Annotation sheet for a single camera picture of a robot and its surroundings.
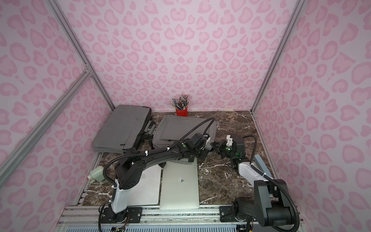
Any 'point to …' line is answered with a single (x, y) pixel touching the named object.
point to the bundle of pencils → (182, 103)
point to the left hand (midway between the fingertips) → (208, 153)
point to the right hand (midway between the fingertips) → (211, 143)
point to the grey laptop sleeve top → (121, 131)
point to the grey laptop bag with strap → (170, 129)
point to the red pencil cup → (181, 113)
